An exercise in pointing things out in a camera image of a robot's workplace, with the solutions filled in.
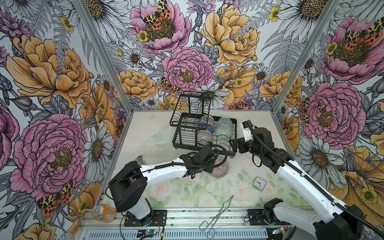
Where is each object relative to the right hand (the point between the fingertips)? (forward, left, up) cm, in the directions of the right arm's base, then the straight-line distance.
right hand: (238, 143), depth 79 cm
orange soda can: (-29, +63, -8) cm, 70 cm away
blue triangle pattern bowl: (+24, +13, -15) cm, 31 cm away
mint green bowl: (+27, +1, -12) cm, 29 cm away
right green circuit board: (-36, -15, -21) cm, 44 cm away
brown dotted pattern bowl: (+17, +16, -17) cm, 29 cm away
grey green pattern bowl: (+21, +2, -17) cm, 27 cm away
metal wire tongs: (-32, +19, -20) cm, 43 cm away
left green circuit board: (-35, +47, -21) cm, 62 cm away
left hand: (-6, +15, -12) cm, 20 cm away
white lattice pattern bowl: (+30, +11, -15) cm, 35 cm away
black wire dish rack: (+8, +22, +3) cm, 24 cm away
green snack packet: (+1, +56, -16) cm, 59 cm away
